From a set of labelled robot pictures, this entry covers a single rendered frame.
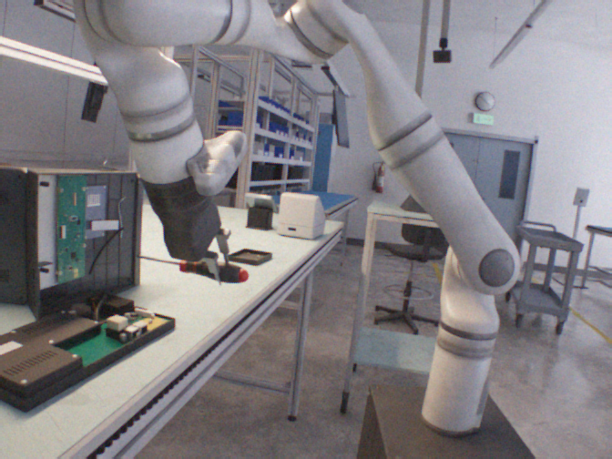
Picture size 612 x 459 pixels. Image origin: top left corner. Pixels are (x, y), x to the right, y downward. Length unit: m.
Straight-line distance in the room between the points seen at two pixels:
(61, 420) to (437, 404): 0.53
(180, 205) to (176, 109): 0.10
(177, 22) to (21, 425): 0.37
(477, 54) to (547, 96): 1.33
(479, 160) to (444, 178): 6.68
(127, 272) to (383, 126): 0.51
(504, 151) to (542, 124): 0.77
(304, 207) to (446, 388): 0.87
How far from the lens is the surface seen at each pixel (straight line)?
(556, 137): 7.56
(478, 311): 0.68
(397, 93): 0.57
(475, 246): 0.60
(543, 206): 7.48
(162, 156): 0.42
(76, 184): 0.67
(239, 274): 0.54
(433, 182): 0.58
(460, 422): 0.72
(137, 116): 0.40
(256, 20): 0.47
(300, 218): 1.40
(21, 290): 0.72
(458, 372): 0.68
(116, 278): 0.78
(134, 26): 0.36
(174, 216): 0.46
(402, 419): 0.75
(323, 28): 0.59
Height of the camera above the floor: 1.24
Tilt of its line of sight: 9 degrees down
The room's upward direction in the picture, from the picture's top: 6 degrees clockwise
